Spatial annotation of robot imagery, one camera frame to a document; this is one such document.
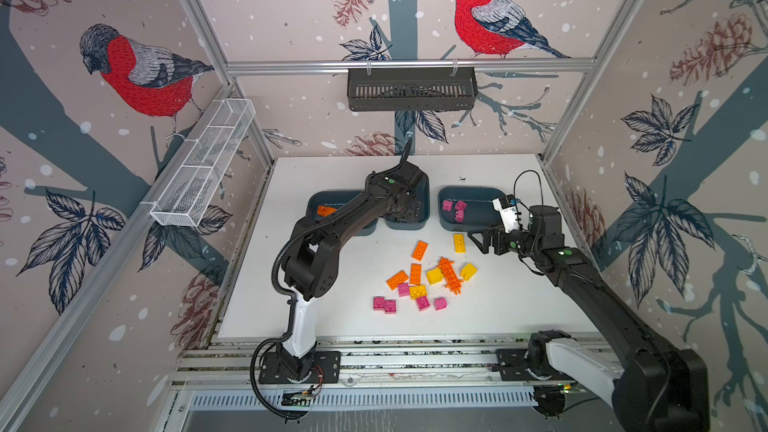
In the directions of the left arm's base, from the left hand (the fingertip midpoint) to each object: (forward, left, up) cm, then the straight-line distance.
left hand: (405, 214), depth 90 cm
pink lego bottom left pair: (-24, +5, -12) cm, 27 cm away
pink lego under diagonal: (-19, +1, -11) cm, 22 cm away
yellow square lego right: (-14, -19, -12) cm, 27 cm away
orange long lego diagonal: (-16, +3, -11) cm, 20 cm away
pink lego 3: (+5, -19, -9) cm, 22 cm away
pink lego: (-24, -9, -10) cm, 27 cm away
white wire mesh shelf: (-7, +54, +18) cm, 57 cm away
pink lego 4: (+10, -16, -9) cm, 21 cm away
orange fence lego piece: (-15, -13, -11) cm, 23 cm away
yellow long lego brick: (-4, -18, -12) cm, 22 cm away
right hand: (-9, -21, +4) cm, 23 cm away
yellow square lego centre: (-16, -9, -11) cm, 21 cm away
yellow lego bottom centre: (-20, -4, -11) cm, 23 cm away
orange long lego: (-6, -5, -12) cm, 14 cm away
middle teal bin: (-2, -4, +16) cm, 17 cm away
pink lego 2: (-23, +8, -11) cm, 27 cm away
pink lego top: (+9, -20, -10) cm, 24 cm away
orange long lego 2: (-14, -3, -11) cm, 18 cm away
